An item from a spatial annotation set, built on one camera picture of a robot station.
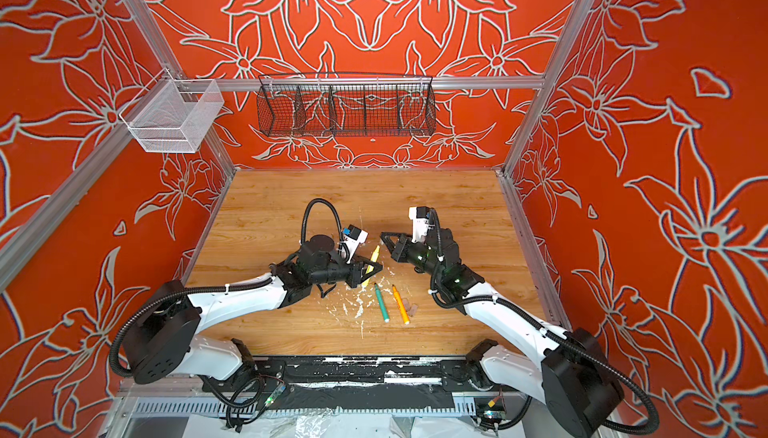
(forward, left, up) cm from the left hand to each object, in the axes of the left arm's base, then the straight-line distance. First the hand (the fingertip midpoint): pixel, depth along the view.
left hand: (381, 265), depth 77 cm
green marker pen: (-5, 0, -15) cm, 15 cm away
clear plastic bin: (+39, +68, +17) cm, 81 cm away
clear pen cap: (-6, -9, -14) cm, 17 cm away
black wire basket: (+52, +15, +14) cm, 56 cm away
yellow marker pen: (-1, +3, 0) cm, 3 cm away
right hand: (+5, +1, +7) cm, 8 cm away
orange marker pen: (-5, -6, -14) cm, 16 cm away
